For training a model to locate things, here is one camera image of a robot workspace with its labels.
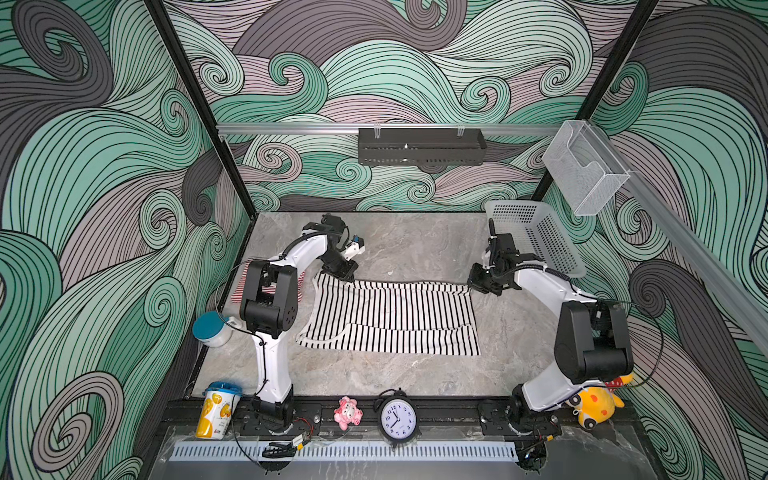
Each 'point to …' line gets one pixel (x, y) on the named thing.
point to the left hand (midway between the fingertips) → (350, 276)
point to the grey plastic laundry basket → (537, 234)
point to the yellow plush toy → (597, 405)
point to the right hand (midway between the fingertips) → (470, 283)
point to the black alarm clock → (398, 417)
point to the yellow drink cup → (220, 399)
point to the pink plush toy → (347, 413)
